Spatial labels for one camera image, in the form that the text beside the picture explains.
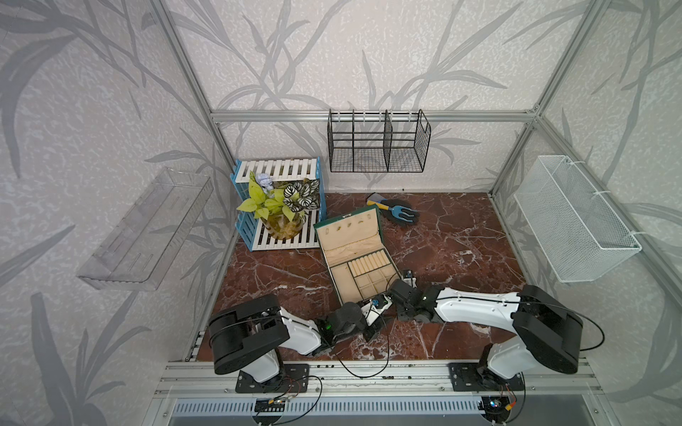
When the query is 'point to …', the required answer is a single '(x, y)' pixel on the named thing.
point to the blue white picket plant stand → (286, 169)
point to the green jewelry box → (354, 247)
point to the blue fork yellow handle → (396, 211)
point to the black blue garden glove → (393, 202)
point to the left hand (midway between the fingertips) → (389, 315)
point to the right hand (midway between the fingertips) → (401, 307)
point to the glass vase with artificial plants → (281, 206)
